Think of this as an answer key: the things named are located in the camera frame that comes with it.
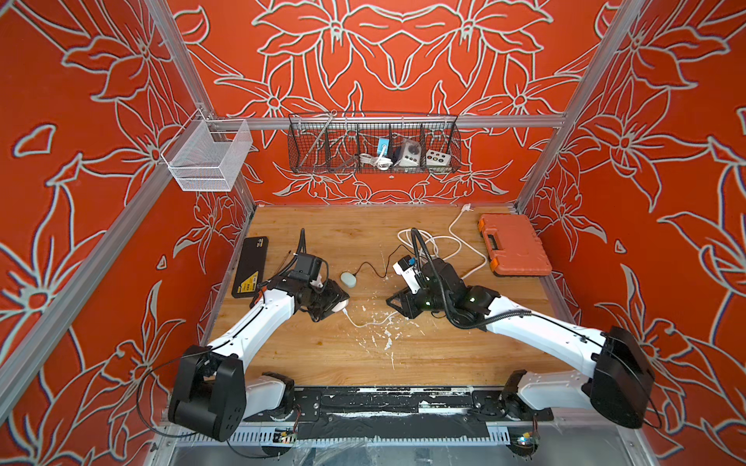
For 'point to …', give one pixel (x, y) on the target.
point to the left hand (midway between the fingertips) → (345, 298)
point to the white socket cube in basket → (437, 158)
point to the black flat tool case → (253, 267)
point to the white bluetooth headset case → (348, 279)
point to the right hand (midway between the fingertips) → (385, 301)
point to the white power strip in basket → (412, 153)
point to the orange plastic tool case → (513, 246)
